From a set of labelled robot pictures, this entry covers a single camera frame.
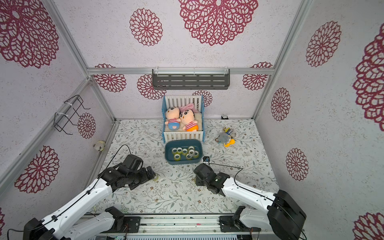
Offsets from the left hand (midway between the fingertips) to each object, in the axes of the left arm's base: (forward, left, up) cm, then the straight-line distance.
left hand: (149, 178), depth 80 cm
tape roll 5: (+25, -22, -10) cm, 35 cm away
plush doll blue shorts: (+46, -9, +2) cm, 47 cm away
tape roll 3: (+23, -14, -8) cm, 28 cm away
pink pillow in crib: (+55, -20, +1) cm, 59 cm away
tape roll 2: (+23, -11, -9) cm, 27 cm away
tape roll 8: (+20, -25, -8) cm, 33 cm away
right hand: (+3, -29, -5) cm, 30 cm away
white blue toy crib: (+58, -27, +3) cm, 64 cm away
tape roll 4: (+22, -18, -9) cm, 30 cm away
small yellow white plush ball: (+26, +41, -8) cm, 50 cm away
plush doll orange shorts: (+42, -19, +3) cm, 46 cm away
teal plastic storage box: (+27, -17, -6) cm, 32 cm away
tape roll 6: (+18, -13, -9) cm, 24 cm away
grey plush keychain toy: (+30, -45, -4) cm, 54 cm away
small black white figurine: (+57, -50, -12) cm, 77 cm away
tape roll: (+3, -3, -7) cm, 8 cm away
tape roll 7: (+18, -20, -8) cm, 29 cm away
